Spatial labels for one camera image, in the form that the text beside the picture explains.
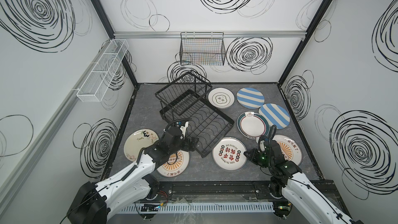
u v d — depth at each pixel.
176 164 0.82
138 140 0.90
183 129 0.72
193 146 0.72
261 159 0.71
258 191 0.74
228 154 0.85
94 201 0.39
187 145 0.71
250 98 1.12
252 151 0.75
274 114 1.02
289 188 0.58
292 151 0.87
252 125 0.97
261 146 0.68
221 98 1.12
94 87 0.72
